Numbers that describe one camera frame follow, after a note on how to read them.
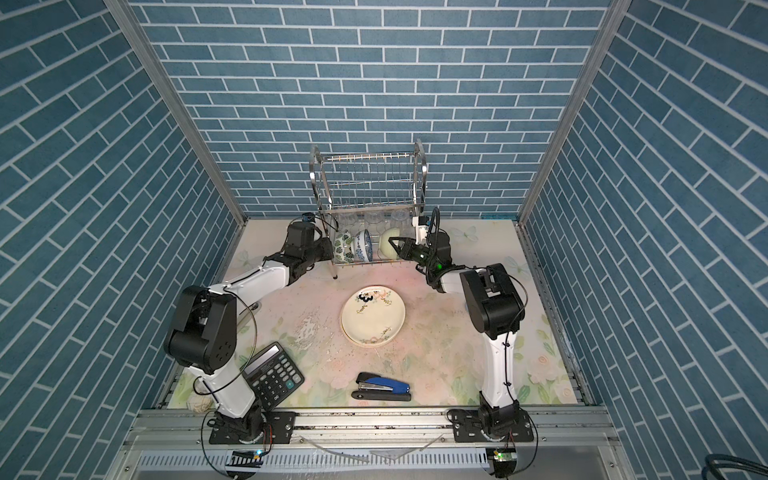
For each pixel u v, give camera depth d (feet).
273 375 2.64
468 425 2.42
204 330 1.59
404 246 2.97
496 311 1.83
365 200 3.69
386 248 3.16
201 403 2.47
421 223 2.97
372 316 3.00
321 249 2.85
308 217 2.77
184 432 2.46
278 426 2.41
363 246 3.15
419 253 2.89
